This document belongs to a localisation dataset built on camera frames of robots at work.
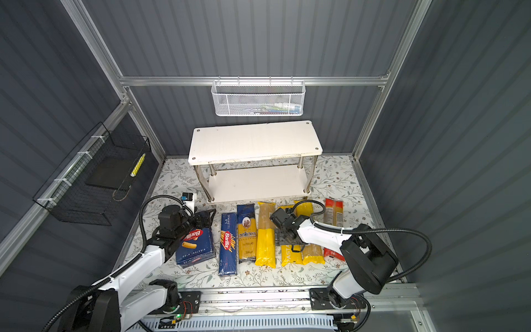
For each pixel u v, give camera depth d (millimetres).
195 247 808
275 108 928
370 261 445
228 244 842
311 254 826
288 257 823
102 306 408
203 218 769
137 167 790
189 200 741
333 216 937
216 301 754
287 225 693
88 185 721
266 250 844
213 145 776
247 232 888
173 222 664
